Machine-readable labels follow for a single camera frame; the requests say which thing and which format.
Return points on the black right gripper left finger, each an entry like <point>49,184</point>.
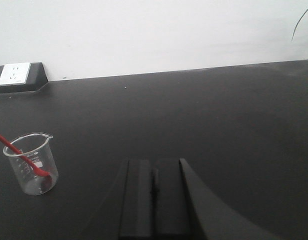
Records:
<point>138,200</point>

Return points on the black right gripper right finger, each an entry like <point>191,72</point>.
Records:
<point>173,205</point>

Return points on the small glass beaker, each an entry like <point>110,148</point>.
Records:
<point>19,175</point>

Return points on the red plastic spoon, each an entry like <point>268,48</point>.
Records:
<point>9,144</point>

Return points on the black box with white socket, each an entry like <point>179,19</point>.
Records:
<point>36,75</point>

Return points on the green plant leaves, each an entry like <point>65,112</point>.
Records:
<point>296,25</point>

